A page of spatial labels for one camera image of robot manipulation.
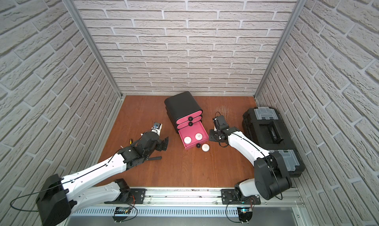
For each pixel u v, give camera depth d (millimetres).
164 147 739
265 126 813
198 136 934
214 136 789
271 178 421
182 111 869
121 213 712
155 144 617
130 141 922
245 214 698
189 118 874
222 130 646
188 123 920
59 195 396
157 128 696
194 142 891
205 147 897
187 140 920
